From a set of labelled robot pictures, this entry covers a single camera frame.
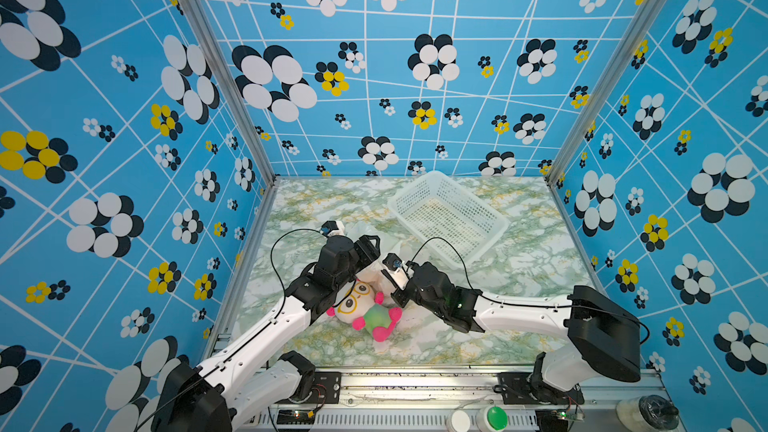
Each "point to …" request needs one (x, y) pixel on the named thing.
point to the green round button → (497, 418)
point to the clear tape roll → (648, 412)
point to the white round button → (460, 421)
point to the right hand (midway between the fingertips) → (386, 270)
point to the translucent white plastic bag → (389, 243)
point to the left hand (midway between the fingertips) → (376, 242)
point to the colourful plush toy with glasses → (359, 304)
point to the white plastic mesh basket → (450, 217)
